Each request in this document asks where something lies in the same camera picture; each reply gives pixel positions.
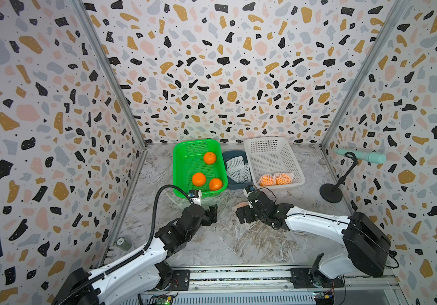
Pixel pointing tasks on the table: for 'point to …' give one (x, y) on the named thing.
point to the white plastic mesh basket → (272, 155)
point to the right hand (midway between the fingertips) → (246, 210)
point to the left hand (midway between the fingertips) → (214, 206)
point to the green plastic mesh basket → (198, 164)
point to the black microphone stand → (332, 193)
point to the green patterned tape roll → (124, 243)
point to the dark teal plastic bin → (232, 184)
